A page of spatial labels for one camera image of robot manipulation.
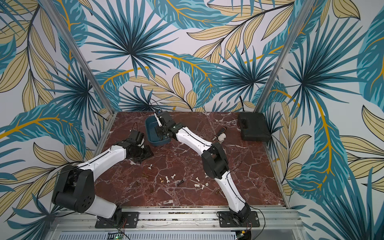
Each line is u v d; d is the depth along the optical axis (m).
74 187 0.43
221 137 1.03
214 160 0.56
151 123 1.11
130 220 0.73
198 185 0.84
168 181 0.85
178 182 0.86
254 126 1.07
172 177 0.87
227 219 0.73
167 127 0.73
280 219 0.77
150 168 0.90
